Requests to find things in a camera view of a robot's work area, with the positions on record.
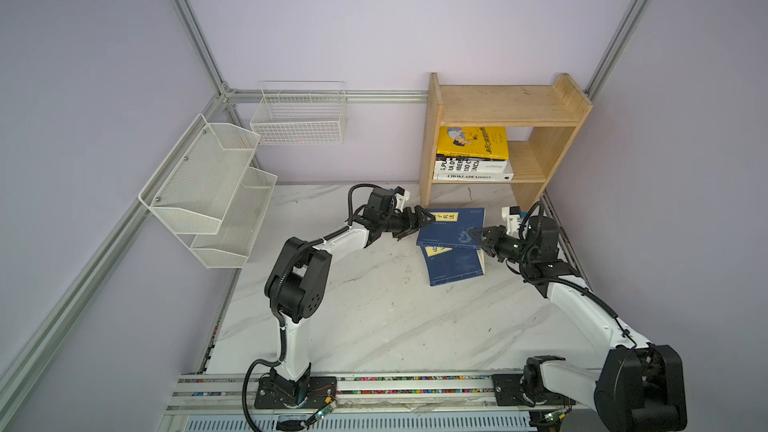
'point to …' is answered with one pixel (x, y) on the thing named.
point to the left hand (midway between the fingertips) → (427, 223)
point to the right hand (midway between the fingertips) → (469, 232)
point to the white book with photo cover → (447, 177)
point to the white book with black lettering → (445, 164)
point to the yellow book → (473, 141)
